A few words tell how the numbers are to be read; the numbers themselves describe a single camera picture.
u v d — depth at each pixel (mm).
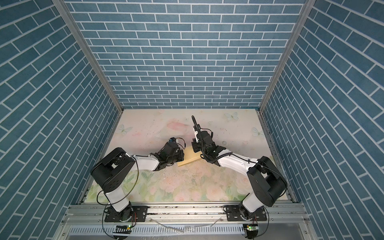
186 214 753
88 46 856
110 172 479
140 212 739
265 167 460
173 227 707
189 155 953
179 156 845
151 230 769
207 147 663
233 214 736
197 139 771
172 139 869
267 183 443
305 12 723
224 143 1010
